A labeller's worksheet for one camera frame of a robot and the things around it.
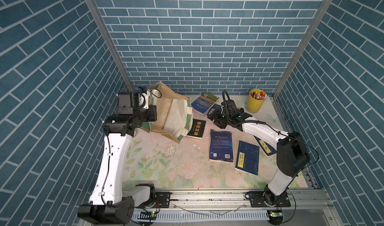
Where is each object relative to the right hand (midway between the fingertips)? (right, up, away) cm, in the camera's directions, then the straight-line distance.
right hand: (210, 118), depth 89 cm
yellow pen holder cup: (+33, +12, +14) cm, 38 cm away
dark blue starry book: (+7, -17, +3) cm, 19 cm away
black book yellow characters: (-7, -7, +11) cm, 15 cm away
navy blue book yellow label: (+22, -23, -1) cm, 32 cm away
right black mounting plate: (+22, -39, -15) cm, 48 cm away
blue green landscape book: (-3, +10, +27) cm, 29 cm away
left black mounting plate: (-24, -39, -14) cm, 48 cm away
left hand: (-25, +6, -19) cm, 32 cm away
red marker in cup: (+38, +14, +15) cm, 43 cm away
